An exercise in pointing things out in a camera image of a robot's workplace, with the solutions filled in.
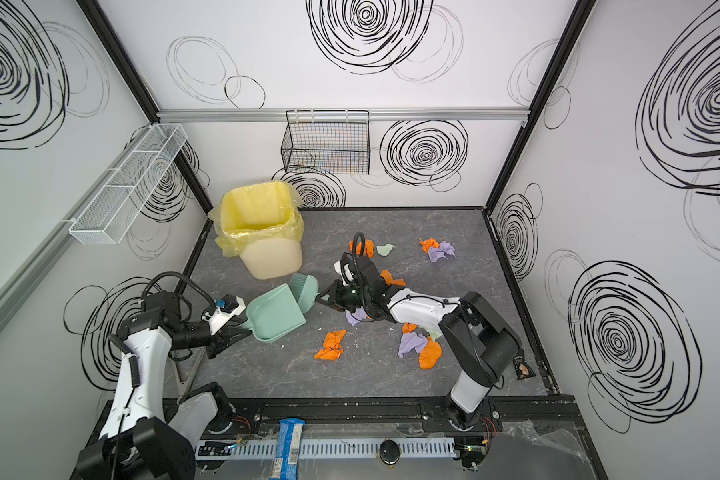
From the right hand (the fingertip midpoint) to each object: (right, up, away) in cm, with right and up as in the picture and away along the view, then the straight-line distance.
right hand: (313, 302), depth 80 cm
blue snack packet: (-4, -31, -11) cm, 33 cm away
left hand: (-18, -5, -3) cm, 19 cm away
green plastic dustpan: (-11, -3, -1) cm, 11 cm away
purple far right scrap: (+40, +12, +25) cm, 49 cm away
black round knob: (+19, -27, -19) cm, 38 cm away
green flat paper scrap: (+21, +13, +28) cm, 37 cm away
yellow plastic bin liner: (-22, +26, +17) cm, 38 cm away
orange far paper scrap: (+38, +15, +29) cm, 50 cm away
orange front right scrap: (+32, -16, +4) cm, 36 cm away
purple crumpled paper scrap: (+12, -3, -5) cm, 13 cm away
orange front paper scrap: (+4, -14, +5) cm, 15 cm away
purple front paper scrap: (+27, -12, +5) cm, 30 cm away
